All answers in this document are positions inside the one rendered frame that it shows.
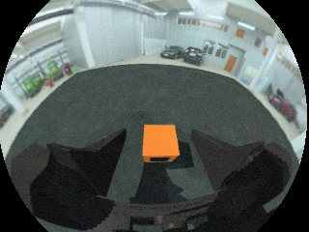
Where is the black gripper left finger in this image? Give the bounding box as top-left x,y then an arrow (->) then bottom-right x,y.
46,128 -> 127,197

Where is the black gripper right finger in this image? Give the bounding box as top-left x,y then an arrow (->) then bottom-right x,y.
190,129 -> 266,192

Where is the orange block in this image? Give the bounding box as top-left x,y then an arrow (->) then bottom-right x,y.
143,125 -> 180,162

